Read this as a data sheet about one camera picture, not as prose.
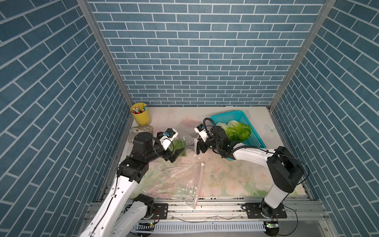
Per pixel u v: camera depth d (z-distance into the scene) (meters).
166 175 0.81
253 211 0.74
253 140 0.96
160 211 0.73
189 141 0.75
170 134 0.57
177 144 0.84
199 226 0.77
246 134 0.98
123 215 0.54
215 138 0.68
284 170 0.47
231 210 0.76
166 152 0.61
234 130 0.94
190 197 0.78
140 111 1.03
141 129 1.04
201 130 0.75
